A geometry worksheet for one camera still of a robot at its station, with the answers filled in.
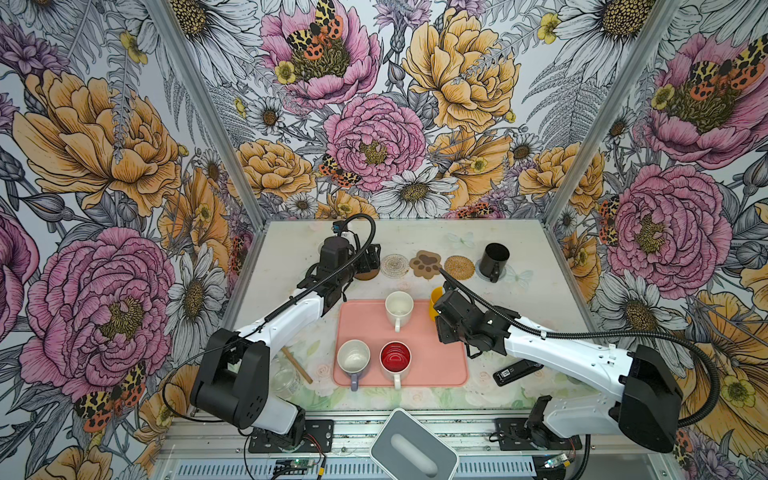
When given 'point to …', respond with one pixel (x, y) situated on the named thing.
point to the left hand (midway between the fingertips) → (368, 255)
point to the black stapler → (518, 370)
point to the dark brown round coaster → (367, 276)
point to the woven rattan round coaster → (459, 267)
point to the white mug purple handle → (354, 357)
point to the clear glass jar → (285, 377)
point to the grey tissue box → (407, 450)
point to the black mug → (493, 259)
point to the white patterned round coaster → (394, 265)
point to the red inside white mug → (396, 357)
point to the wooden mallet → (296, 364)
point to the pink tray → (433, 363)
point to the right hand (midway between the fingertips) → (451, 332)
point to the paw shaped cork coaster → (426, 264)
